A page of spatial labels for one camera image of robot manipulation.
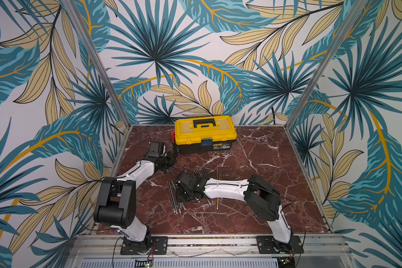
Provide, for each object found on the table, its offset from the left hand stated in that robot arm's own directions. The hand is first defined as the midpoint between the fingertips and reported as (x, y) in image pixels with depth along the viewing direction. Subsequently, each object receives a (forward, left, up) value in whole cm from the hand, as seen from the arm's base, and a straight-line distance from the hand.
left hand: (176, 160), depth 92 cm
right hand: (-18, -1, -7) cm, 19 cm away
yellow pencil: (-20, -23, -8) cm, 31 cm away
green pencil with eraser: (-22, -5, -8) cm, 24 cm away
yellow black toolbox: (+15, -15, +6) cm, 22 cm away
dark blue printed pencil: (-22, -3, -7) cm, 23 cm away
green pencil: (-18, +1, -7) cm, 20 cm away
